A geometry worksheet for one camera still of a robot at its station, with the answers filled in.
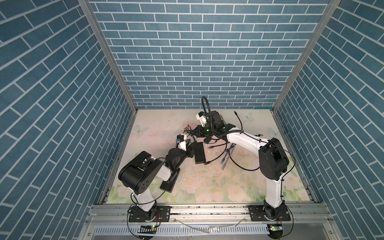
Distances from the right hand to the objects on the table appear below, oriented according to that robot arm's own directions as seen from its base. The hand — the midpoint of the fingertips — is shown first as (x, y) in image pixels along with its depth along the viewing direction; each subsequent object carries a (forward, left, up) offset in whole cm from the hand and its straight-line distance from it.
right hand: (189, 131), depth 87 cm
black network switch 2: (-27, +9, -14) cm, 32 cm away
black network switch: (-7, -7, -16) cm, 19 cm away
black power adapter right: (+6, -11, -16) cm, 20 cm away
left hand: (-4, -3, -5) cm, 7 cm away
